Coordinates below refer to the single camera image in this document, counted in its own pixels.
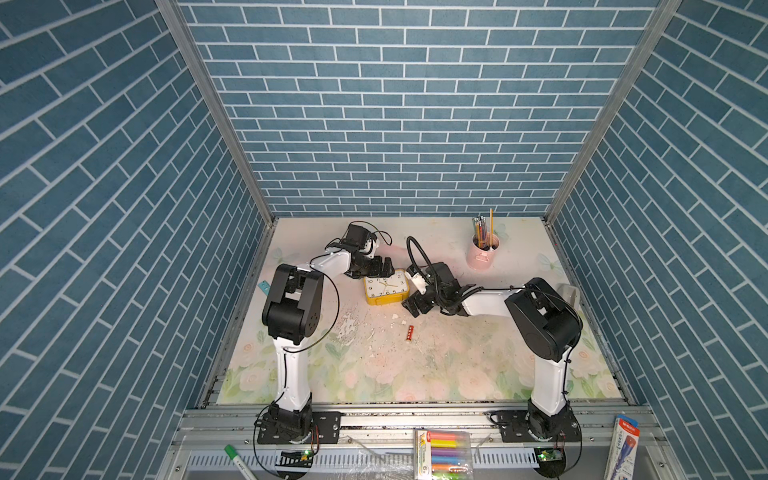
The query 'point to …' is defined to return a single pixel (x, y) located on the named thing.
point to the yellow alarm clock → (382, 290)
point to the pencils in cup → (484, 235)
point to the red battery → (410, 333)
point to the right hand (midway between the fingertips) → (415, 295)
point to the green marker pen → (241, 465)
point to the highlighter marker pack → (442, 455)
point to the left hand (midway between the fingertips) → (388, 271)
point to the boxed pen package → (623, 449)
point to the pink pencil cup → (483, 250)
